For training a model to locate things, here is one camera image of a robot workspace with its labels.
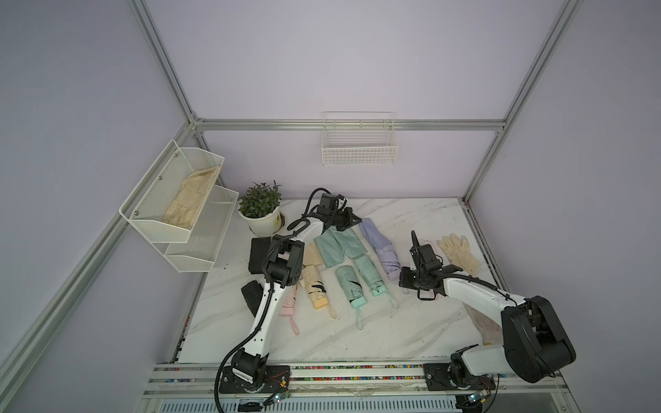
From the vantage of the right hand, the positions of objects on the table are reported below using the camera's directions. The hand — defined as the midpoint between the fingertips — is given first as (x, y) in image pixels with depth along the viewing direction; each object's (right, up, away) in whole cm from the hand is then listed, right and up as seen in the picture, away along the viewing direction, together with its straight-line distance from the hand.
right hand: (404, 281), depth 91 cm
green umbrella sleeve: (-28, +11, +10) cm, 31 cm away
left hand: (-14, +23, +15) cm, 31 cm away
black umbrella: (-54, -3, -3) cm, 54 cm away
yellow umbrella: (-33, 0, -2) cm, 33 cm away
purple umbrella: (-4, +7, +6) cm, 10 cm away
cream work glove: (+24, +9, +10) cm, 28 cm away
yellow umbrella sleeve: (-35, +8, +10) cm, 37 cm away
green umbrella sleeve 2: (-19, +13, +13) cm, 27 cm away
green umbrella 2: (-12, +1, -1) cm, 12 cm away
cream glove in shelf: (-71, +32, -10) cm, 78 cm away
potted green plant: (-54, +28, +4) cm, 61 cm away
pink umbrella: (-41, -8, -5) cm, 42 cm away
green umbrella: (-19, -2, -3) cm, 20 cm away
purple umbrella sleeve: (-10, +16, +11) cm, 22 cm away
